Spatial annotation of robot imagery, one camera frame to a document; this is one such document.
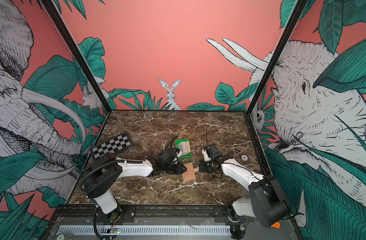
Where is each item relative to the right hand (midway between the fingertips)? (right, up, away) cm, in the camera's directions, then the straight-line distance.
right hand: (198, 166), depth 86 cm
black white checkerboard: (-54, +11, +9) cm, 55 cm away
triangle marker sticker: (+27, +7, +12) cm, 30 cm away
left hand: (-6, -1, 0) cm, 7 cm away
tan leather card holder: (-5, -5, +1) cm, 7 cm away
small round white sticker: (+31, +3, +9) cm, 32 cm away
